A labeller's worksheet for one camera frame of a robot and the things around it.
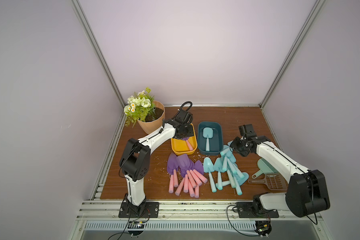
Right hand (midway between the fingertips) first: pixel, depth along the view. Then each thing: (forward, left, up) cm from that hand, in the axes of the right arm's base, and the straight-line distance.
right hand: (234, 141), depth 87 cm
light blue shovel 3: (-3, +4, -7) cm, 8 cm away
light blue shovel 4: (-7, 0, -10) cm, 12 cm away
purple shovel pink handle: (+7, +29, -9) cm, 31 cm away
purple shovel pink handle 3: (-15, +21, -8) cm, 28 cm away
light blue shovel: (+12, +14, -10) cm, 21 cm away
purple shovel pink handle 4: (-12, +30, -6) cm, 33 cm away
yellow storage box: (0, +33, -8) cm, 34 cm away
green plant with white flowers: (+9, +53, +20) cm, 58 cm away
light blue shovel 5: (-12, +9, -10) cm, 18 cm away
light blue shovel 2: (-13, +15, -10) cm, 22 cm away
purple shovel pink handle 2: (-12, +37, -9) cm, 39 cm away
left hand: (+5, +24, +1) cm, 25 cm away
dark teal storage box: (+4, +9, -10) cm, 14 cm away
